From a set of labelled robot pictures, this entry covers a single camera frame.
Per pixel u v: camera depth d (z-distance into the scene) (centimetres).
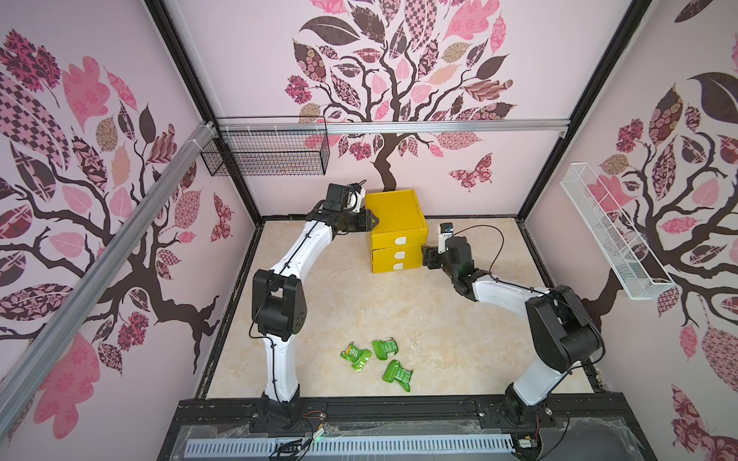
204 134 83
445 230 81
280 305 53
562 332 47
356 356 83
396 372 80
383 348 85
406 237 88
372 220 85
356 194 78
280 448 72
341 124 95
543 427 71
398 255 94
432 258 84
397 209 93
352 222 79
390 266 100
